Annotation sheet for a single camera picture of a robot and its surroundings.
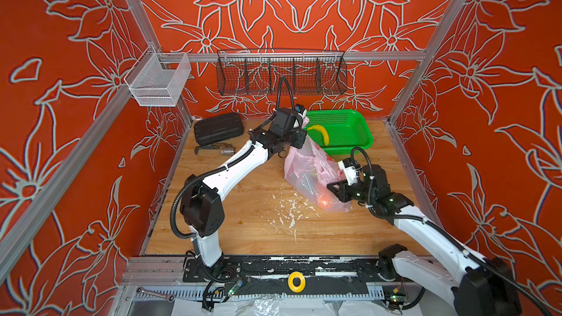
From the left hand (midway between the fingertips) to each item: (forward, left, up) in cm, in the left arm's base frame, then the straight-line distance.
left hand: (303, 129), depth 82 cm
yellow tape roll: (-48, +1, -23) cm, 54 cm away
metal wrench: (-53, +41, -25) cm, 72 cm away
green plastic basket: (+22, -26, -24) cm, 41 cm away
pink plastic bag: (-10, -4, -14) cm, 17 cm away
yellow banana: (+19, -12, -21) cm, 31 cm away
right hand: (-16, -10, -12) cm, 23 cm away
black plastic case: (+14, +43, -18) cm, 49 cm away
